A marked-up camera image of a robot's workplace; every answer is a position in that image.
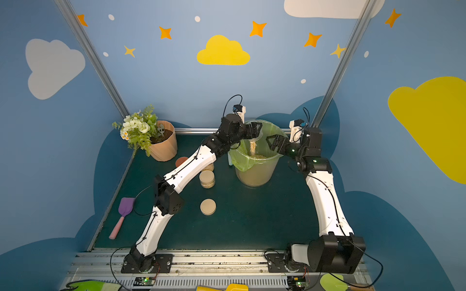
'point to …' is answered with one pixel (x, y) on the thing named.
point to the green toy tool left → (92, 285)
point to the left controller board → (144, 281)
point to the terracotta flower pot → (164, 147)
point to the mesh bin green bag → (257, 172)
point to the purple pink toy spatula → (125, 208)
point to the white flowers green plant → (138, 129)
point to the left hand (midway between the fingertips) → (259, 123)
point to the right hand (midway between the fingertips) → (278, 138)
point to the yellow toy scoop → (233, 287)
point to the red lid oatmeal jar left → (179, 160)
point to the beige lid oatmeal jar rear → (207, 179)
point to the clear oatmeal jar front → (261, 132)
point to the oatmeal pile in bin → (253, 152)
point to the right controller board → (297, 283)
